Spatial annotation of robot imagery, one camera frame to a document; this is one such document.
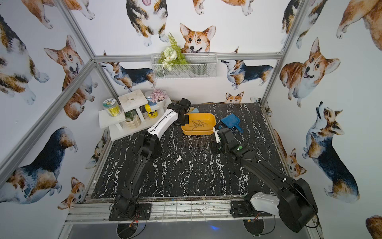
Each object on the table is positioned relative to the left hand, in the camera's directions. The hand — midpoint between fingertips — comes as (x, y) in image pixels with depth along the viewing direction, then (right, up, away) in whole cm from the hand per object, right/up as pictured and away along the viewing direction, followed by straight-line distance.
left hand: (182, 119), depth 105 cm
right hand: (+22, -11, -22) cm, 33 cm away
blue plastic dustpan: (+36, -1, +6) cm, 37 cm away
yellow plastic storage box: (+18, +1, +2) cm, 18 cm away
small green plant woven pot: (-34, 0, -2) cm, 34 cm away
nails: (+12, -3, +4) cm, 13 cm away
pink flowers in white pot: (-13, +14, -13) cm, 23 cm away
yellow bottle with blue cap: (-23, +4, +3) cm, 24 cm away
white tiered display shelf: (-45, -7, -2) cm, 45 cm away
